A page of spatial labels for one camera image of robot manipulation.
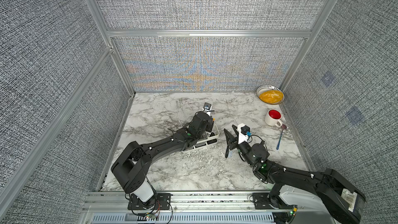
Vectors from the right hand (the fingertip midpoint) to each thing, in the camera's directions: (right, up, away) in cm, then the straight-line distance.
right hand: (229, 124), depth 76 cm
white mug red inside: (+31, +2, +20) cm, 37 cm away
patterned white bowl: (+38, +24, +45) cm, 63 cm away
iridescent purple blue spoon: (+40, -4, +25) cm, 48 cm away
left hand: (-8, +4, +8) cm, 12 cm away
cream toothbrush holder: (-8, -9, +10) cm, 16 cm away
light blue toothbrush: (+3, -18, +13) cm, 22 cm away
